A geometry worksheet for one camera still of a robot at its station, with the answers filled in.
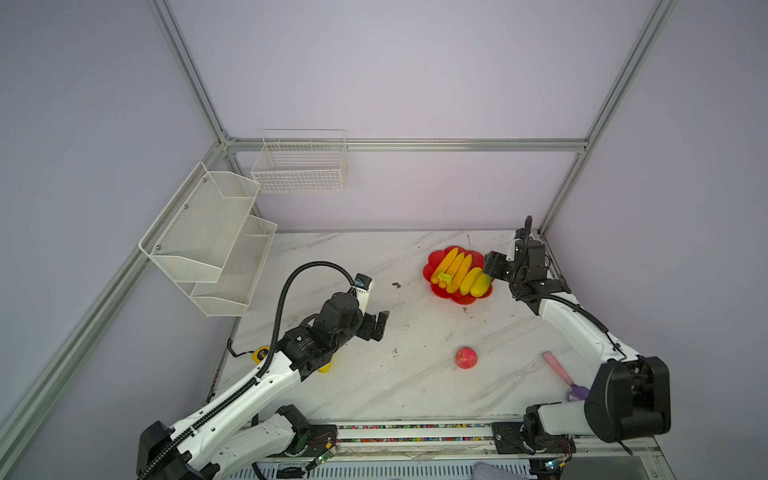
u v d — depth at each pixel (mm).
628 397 417
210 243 859
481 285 971
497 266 767
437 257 1077
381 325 669
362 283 638
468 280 1012
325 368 541
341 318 545
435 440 748
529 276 657
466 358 819
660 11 681
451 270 1046
